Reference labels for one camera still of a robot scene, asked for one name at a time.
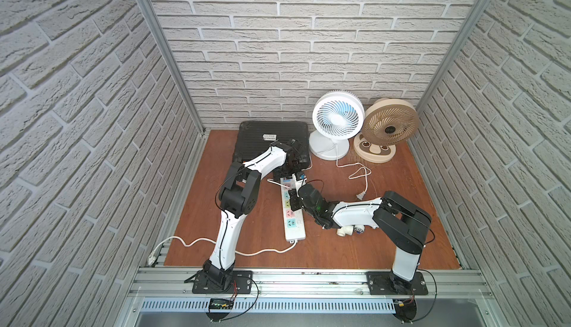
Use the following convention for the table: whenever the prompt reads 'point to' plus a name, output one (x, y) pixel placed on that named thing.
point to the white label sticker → (270, 137)
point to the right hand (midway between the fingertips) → (291, 191)
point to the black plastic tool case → (253, 136)
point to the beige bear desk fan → (387, 122)
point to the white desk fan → (337, 117)
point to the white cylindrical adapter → (349, 230)
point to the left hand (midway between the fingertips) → (286, 174)
